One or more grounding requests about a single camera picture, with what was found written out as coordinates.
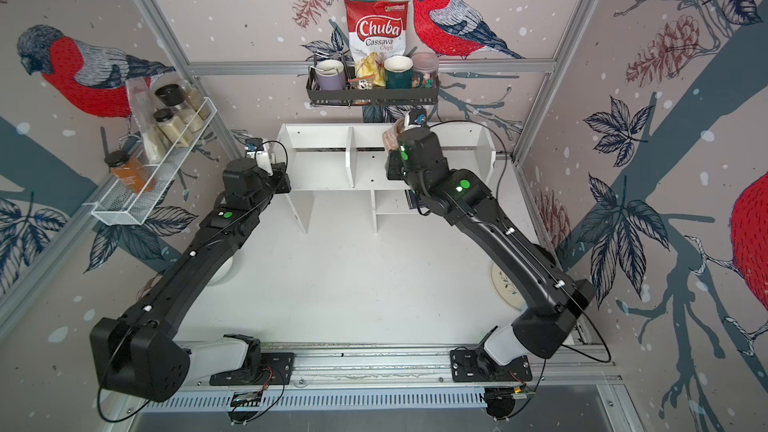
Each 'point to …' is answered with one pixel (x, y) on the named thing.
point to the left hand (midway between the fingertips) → (289, 157)
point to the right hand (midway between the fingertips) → (397, 148)
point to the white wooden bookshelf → (351, 157)
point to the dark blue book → (412, 199)
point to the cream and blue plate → (506, 288)
